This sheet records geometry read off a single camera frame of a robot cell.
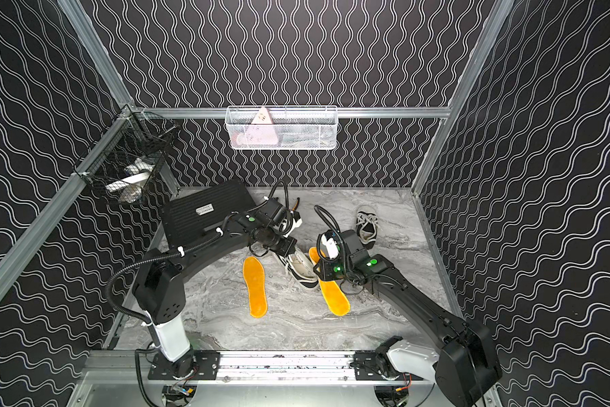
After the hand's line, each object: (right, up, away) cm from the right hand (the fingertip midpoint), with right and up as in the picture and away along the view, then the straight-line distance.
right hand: (319, 267), depth 81 cm
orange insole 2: (+4, -7, -5) cm, 10 cm away
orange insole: (-23, -6, +12) cm, 27 cm away
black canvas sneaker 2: (+20, +11, +19) cm, 29 cm away
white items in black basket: (-55, +25, -8) cm, 60 cm away
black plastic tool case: (-45, +18, +22) cm, 54 cm away
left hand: (-8, +6, +4) cm, 11 cm away
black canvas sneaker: (-6, -1, +11) cm, 13 cm away
